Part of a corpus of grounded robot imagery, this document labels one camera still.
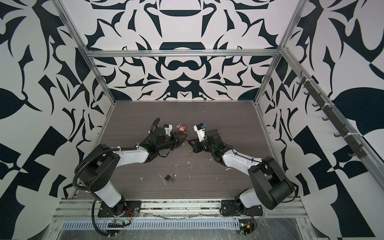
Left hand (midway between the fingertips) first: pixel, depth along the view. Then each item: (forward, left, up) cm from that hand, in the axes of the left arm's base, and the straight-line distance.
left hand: (188, 133), depth 85 cm
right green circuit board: (-42, -27, -16) cm, 53 cm away
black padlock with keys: (-19, +10, -15) cm, 26 cm away
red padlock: (+11, +4, -13) cm, 18 cm away
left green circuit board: (-39, +33, -14) cm, 53 cm away
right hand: (-4, 0, -3) cm, 5 cm away
